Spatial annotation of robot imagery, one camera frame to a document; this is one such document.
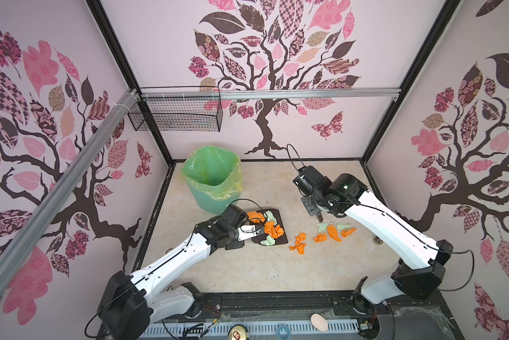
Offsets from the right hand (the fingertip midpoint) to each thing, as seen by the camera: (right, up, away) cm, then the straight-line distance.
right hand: (315, 196), depth 72 cm
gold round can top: (-26, -39, -12) cm, 48 cm away
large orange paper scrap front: (-14, -14, +10) cm, 23 cm away
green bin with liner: (-42, +6, +30) cm, 52 cm away
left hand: (-29, -15, +9) cm, 33 cm away
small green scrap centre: (-15, -10, +15) cm, 24 cm away
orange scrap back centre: (-3, -22, +15) cm, 26 cm away
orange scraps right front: (+13, -18, +18) cm, 28 cm away
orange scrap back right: (-21, -6, -7) cm, 23 cm away
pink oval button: (+1, -42, -3) cm, 43 cm away
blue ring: (-10, -45, -3) cm, 46 cm away
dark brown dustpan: (-10, -18, +10) cm, 23 cm away
